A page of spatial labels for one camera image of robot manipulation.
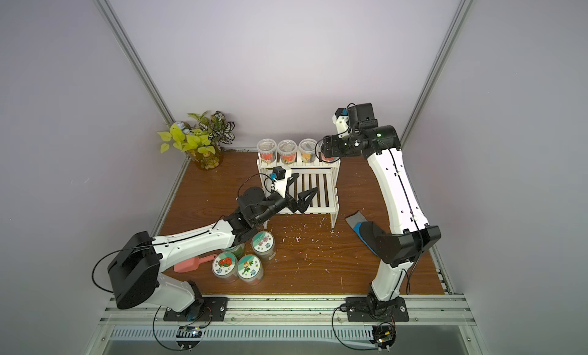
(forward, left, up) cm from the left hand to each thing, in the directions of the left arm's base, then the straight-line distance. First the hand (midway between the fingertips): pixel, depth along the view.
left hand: (310, 183), depth 70 cm
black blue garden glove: (-6, -28, -31) cm, 42 cm away
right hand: (+14, -8, +6) cm, 17 cm away
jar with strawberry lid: (-19, +28, -22) cm, 40 cm away
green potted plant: (+30, +46, -9) cm, 56 cm away
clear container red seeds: (+11, +14, +4) cm, 19 cm away
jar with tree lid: (-12, +26, -25) cm, 38 cm away
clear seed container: (+12, +8, +4) cm, 14 cm away
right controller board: (-36, -24, -32) cm, 53 cm away
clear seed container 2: (+12, +1, +3) cm, 13 cm away
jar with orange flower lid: (-20, +20, -22) cm, 35 cm away
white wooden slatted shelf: (0, +3, -2) cm, 4 cm away
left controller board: (-37, +39, -34) cm, 64 cm away
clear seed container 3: (+12, -6, -3) cm, 14 cm away
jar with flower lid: (-11, +16, -22) cm, 29 cm away
